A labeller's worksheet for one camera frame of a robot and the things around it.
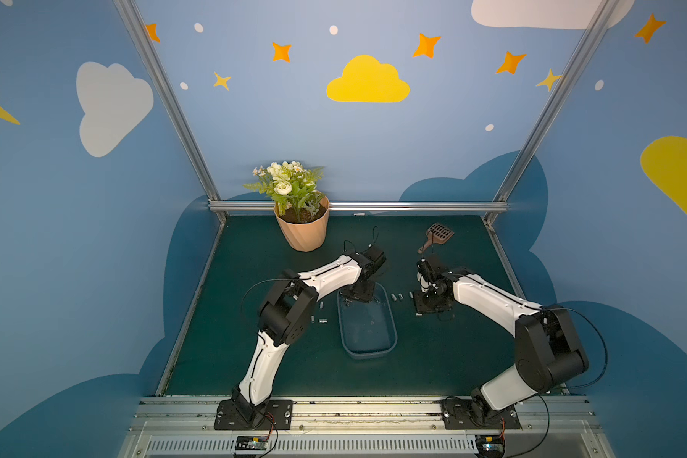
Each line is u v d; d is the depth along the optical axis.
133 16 0.69
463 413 0.75
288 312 0.54
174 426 1.08
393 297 0.98
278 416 0.74
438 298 0.74
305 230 1.03
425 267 0.75
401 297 0.98
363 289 0.87
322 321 0.91
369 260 0.72
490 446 0.73
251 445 0.72
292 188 0.88
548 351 0.45
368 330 0.90
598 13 0.70
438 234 1.15
